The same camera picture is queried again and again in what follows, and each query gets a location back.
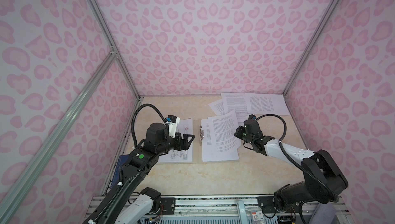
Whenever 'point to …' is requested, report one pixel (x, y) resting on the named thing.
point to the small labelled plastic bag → (257, 215)
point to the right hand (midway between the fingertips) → (235, 128)
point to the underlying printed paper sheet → (217, 107)
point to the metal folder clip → (201, 135)
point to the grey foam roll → (325, 213)
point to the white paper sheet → (210, 151)
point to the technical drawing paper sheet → (184, 127)
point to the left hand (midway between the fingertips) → (188, 133)
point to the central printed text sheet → (237, 101)
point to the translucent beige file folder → (196, 147)
